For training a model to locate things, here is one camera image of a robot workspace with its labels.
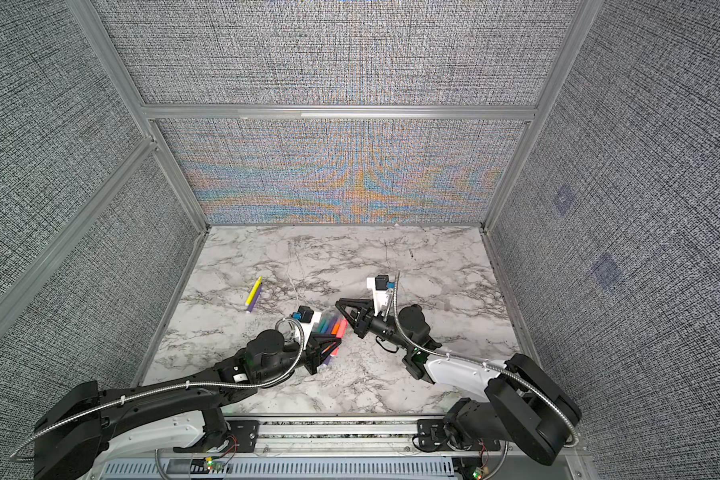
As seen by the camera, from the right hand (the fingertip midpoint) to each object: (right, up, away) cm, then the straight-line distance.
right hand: (338, 300), depth 72 cm
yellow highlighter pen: (-30, -1, +28) cm, 41 cm away
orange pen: (-2, -11, +19) cm, 22 cm away
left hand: (+1, -9, +1) cm, 9 cm away
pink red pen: (+1, -8, +1) cm, 8 cm away
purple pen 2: (-3, -11, +19) cm, 22 cm away
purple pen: (-29, -3, +27) cm, 40 cm away
